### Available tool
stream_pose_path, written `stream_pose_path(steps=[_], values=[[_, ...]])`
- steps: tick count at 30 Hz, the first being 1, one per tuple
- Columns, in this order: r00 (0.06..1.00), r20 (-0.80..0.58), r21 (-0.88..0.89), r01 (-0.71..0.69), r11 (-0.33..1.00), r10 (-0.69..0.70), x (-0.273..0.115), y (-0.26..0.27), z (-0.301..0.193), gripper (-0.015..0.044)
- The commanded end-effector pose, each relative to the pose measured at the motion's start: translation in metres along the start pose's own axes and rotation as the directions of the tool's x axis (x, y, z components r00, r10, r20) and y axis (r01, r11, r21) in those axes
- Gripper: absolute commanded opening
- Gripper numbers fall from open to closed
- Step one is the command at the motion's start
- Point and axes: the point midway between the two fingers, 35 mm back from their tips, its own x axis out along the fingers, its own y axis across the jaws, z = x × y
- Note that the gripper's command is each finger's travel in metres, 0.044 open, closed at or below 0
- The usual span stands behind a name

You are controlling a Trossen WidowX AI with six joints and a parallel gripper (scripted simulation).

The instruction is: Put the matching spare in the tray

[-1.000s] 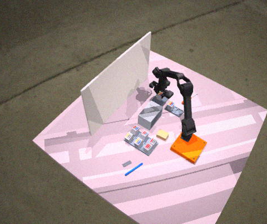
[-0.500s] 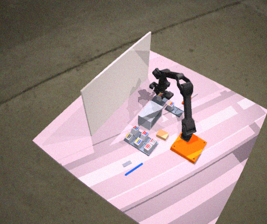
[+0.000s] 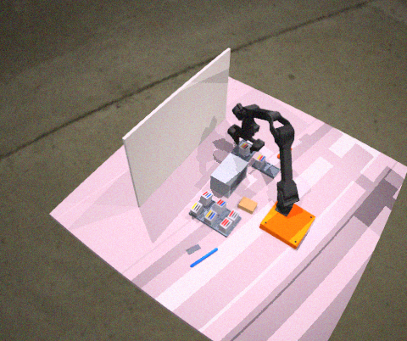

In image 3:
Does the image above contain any white rectangular box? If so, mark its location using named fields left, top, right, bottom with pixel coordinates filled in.
left=210, top=153, right=248, bottom=198

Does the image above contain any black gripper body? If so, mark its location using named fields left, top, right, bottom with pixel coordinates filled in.
left=227, top=124, right=265, bottom=152

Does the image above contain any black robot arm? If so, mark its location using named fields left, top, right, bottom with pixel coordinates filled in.
left=232, top=103, right=299, bottom=217

